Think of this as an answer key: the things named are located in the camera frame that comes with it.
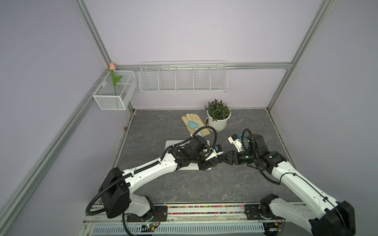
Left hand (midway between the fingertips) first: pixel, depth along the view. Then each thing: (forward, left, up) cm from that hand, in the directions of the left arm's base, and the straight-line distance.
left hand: (212, 159), depth 76 cm
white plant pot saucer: (+35, -3, -15) cm, 38 cm away
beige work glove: (+44, +6, -17) cm, 47 cm away
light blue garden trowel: (+35, +8, -14) cm, 38 cm away
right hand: (0, -5, +1) cm, 5 cm away
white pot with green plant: (+31, -9, 0) cm, 32 cm away
